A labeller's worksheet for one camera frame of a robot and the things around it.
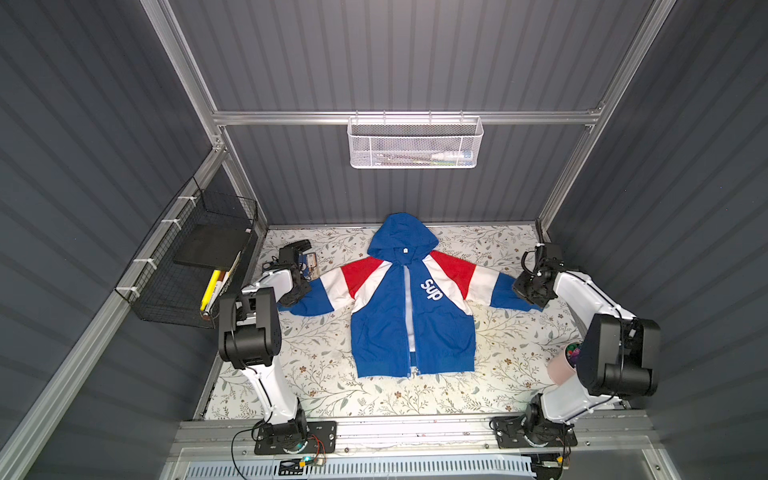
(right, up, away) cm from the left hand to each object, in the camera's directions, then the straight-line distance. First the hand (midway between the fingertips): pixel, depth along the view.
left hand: (300, 292), depth 99 cm
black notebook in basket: (-16, +15, -21) cm, 30 cm away
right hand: (+72, +1, -7) cm, 73 cm away
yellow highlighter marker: (-13, +4, -28) cm, 31 cm away
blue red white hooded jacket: (+38, -4, -2) cm, 38 cm away
